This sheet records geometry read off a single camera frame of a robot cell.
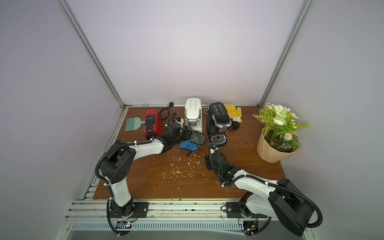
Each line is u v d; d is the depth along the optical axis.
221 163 0.65
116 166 0.49
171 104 1.24
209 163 0.63
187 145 0.90
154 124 0.87
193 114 0.86
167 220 0.71
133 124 1.10
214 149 0.73
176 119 0.83
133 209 0.72
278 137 0.82
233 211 0.74
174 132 0.73
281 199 0.41
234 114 1.14
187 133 0.83
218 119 0.82
